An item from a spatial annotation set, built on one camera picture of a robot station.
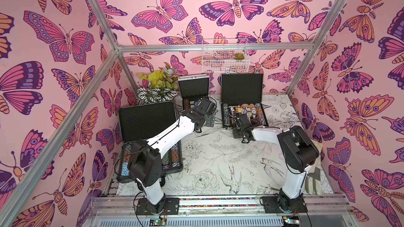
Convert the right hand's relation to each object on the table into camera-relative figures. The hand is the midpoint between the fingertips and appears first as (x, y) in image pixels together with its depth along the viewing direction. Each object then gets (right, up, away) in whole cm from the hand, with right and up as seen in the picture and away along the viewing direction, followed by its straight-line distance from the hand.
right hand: (238, 129), depth 100 cm
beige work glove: (+35, -23, -19) cm, 46 cm away
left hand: (-21, +9, -13) cm, 27 cm away
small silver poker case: (-30, +27, +6) cm, 41 cm away
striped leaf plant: (-51, +21, -11) cm, 56 cm away
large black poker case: (-57, +6, -8) cm, 58 cm away
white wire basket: (-9, +46, -5) cm, 47 cm away
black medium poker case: (+5, +24, +11) cm, 27 cm away
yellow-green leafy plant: (-49, +33, +3) cm, 59 cm away
